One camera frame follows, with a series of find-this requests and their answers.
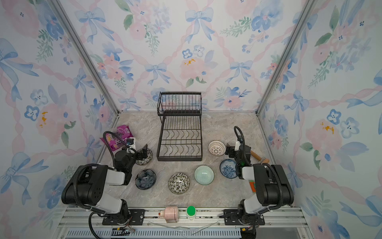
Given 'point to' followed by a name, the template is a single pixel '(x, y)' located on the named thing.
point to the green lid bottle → (191, 211)
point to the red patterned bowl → (146, 161)
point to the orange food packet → (252, 185)
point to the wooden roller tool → (257, 157)
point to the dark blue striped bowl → (145, 179)
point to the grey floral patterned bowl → (178, 183)
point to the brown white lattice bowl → (217, 148)
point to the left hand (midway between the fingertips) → (140, 143)
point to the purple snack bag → (123, 132)
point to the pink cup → (170, 213)
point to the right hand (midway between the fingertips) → (236, 143)
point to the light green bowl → (204, 175)
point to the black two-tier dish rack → (179, 135)
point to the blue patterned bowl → (228, 168)
